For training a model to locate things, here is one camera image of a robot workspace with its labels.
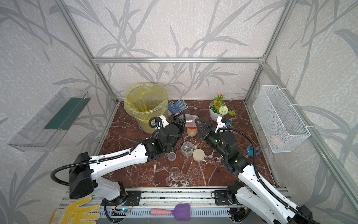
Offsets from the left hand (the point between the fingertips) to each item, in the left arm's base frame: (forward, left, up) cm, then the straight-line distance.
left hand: (187, 116), depth 70 cm
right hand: (-5, -4, 0) cm, 6 cm away
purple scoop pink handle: (-38, +3, -31) cm, 49 cm away
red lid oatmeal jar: (-4, -2, -4) cm, 6 cm away
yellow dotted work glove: (-38, +57, -32) cm, 76 cm away
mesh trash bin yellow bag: (+26, +31, -16) cm, 44 cm away
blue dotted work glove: (+34, +8, -31) cm, 47 cm away
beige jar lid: (-8, -8, -31) cm, 33 cm away
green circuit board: (-37, +33, -32) cm, 59 cm away
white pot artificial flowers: (+21, -21, -17) cm, 34 cm away
